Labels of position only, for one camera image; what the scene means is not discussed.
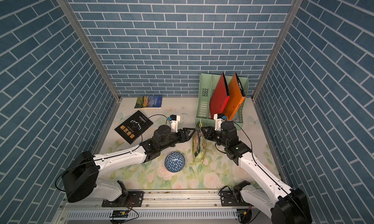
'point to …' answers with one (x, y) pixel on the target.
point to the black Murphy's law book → (134, 126)
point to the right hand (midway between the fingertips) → (202, 128)
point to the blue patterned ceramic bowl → (174, 161)
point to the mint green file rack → (208, 83)
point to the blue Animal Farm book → (148, 102)
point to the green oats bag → (199, 142)
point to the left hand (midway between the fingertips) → (197, 133)
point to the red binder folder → (220, 97)
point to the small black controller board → (120, 214)
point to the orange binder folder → (237, 97)
